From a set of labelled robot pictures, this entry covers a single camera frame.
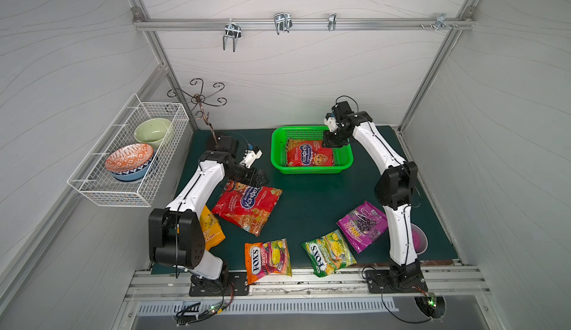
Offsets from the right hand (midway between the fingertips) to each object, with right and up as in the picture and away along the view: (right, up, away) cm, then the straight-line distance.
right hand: (325, 142), depth 95 cm
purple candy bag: (+11, -32, -15) cm, 37 cm away
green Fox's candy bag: (-2, -40, -17) cm, 44 cm away
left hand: (-27, -15, -11) cm, 33 cm away
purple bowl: (+31, -35, -17) cm, 50 cm away
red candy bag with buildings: (-33, -26, -7) cm, 43 cm away
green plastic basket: (+10, -6, +6) cm, 13 cm away
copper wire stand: (-53, +18, -7) cm, 56 cm away
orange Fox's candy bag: (-22, -41, -18) cm, 50 cm away
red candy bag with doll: (-7, -5, +9) cm, 13 cm away
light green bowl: (-61, +3, -22) cm, 65 cm away
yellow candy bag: (-45, -33, -14) cm, 57 cm away
